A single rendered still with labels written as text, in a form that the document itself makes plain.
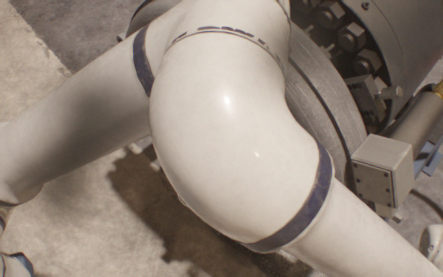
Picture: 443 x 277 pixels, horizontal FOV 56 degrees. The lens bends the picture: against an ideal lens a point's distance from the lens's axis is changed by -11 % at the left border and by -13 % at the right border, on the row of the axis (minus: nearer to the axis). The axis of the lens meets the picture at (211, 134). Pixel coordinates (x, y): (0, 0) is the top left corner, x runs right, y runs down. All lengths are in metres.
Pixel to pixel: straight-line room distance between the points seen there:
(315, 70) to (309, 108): 0.07
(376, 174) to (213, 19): 0.52
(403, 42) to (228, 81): 0.91
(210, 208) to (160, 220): 1.36
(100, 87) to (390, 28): 0.83
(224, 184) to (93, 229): 1.43
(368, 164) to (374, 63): 0.35
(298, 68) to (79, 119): 0.42
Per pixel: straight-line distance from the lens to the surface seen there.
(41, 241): 1.81
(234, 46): 0.38
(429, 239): 0.82
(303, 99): 0.83
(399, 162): 0.84
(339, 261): 0.46
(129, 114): 0.52
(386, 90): 0.86
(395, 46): 1.19
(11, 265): 0.96
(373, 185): 0.88
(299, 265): 1.61
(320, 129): 0.84
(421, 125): 0.96
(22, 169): 0.71
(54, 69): 2.47
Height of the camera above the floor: 1.46
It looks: 49 degrees down
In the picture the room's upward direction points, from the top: 6 degrees counter-clockwise
